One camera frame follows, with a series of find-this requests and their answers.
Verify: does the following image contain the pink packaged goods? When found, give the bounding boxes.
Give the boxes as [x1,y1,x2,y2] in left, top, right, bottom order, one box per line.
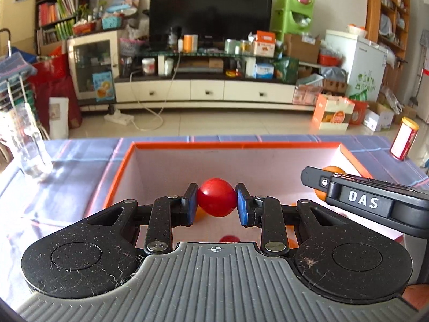
[293,85,322,105]

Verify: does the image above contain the red plastic basin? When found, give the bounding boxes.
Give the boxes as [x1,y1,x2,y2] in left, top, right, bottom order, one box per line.
[318,54,343,67]

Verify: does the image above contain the brown cardboard box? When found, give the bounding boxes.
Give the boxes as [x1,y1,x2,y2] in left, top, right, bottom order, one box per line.
[284,33,320,64]

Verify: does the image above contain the blue snack box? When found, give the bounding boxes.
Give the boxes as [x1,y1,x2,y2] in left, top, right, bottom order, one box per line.
[92,71,116,102]

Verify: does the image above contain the orange white medicine box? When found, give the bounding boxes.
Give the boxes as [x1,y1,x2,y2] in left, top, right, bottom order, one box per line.
[252,31,277,57]

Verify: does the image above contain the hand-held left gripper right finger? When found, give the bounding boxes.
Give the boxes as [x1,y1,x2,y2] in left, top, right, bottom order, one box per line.
[235,183,339,255]

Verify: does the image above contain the turquoise basket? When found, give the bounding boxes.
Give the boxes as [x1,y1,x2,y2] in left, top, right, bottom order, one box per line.
[101,16,122,30]

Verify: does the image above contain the plaid tablecloth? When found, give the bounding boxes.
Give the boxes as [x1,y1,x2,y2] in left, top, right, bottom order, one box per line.
[0,135,429,312]

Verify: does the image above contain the white glass-door cabinet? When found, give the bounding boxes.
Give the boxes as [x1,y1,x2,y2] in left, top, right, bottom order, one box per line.
[67,30,126,103]

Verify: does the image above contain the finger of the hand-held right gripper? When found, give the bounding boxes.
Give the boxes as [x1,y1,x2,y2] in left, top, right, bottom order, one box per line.
[301,166,346,192]

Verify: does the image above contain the green plastic storage rack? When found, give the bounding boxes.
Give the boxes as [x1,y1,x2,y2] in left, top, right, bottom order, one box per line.
[271,0,317,42]

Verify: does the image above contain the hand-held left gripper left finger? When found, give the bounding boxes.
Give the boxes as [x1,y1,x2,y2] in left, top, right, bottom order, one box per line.
[80,184,198,255]

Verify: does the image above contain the white orange jar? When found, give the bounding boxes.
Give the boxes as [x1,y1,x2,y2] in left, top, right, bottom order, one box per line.
[183,34,198,53]

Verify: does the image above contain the pink plastic basket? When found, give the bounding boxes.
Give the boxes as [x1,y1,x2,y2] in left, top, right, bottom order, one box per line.
[120,38,146,55]

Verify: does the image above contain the floor-standing air conditioner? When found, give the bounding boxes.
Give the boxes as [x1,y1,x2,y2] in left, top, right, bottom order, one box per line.
[0,0,37,56]

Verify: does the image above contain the green plastic bag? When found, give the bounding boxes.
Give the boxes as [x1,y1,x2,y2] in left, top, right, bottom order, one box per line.
[274,57,299,84]

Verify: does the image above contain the white power strip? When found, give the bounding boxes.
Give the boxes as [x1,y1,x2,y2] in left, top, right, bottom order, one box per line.
[104,112,135,125]

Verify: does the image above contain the white TV cabinet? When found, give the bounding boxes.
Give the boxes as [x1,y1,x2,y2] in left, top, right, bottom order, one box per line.
[114,49,322,111]

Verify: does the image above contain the white cardboard box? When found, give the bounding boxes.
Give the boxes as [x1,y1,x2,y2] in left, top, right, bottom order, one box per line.
[364,102,395,132]

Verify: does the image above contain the orange gift box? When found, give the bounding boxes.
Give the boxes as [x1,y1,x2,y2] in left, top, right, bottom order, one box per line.
[312,93,355,131]

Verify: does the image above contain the white plastic basket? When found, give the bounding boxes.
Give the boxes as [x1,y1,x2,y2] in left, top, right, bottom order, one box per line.
[297,74,324,88]

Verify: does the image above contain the white bin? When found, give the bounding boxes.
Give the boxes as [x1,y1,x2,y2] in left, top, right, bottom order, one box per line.
[50,97,70,140]

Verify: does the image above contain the black television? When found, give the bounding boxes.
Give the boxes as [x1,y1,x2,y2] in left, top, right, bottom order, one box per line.
[149,0,273,46]

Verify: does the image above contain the bookshelf with books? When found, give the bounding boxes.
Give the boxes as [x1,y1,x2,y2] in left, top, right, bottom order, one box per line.
[35,0,81,54]

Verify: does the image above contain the clear plastic bottle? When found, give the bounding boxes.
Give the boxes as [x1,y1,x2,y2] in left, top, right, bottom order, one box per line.
[13,102,54,178]

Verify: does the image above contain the white small freezer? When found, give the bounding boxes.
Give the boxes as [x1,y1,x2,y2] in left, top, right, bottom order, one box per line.
[324,30,389,103]

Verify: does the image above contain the wooden shelf cabinet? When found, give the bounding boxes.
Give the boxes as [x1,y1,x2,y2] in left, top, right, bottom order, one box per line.
[365,0,411,74]

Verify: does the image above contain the red can yellow lid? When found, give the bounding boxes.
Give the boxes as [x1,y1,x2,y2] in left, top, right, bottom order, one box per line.
[390,117,420,162]

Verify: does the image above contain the red bag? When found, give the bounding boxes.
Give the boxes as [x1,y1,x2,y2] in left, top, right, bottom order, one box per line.
[28,54,83,130]

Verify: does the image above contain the blue white box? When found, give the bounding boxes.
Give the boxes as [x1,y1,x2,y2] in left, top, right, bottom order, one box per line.
[255,63,275,79]

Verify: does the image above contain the orange cardboard box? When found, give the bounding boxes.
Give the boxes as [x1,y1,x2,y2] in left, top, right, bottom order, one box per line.
[85,142,374,247]

